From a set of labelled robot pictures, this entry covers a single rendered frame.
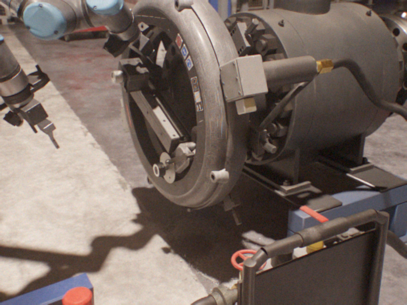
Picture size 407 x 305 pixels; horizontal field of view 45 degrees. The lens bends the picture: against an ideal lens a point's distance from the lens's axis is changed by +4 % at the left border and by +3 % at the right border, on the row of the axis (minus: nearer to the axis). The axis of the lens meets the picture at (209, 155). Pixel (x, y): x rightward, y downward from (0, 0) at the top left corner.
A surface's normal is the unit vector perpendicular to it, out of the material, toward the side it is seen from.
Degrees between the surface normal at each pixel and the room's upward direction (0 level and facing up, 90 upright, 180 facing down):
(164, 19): 90
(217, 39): 48
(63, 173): 0
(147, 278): 0
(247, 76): 67
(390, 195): 90
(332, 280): 90
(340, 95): 85
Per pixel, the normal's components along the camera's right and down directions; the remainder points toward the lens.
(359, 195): 0.00, -0.93
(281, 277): 0.53, 0.32
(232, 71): -0.85, 0.20
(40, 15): -0.04, 0.42
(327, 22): 0.27, -0.63
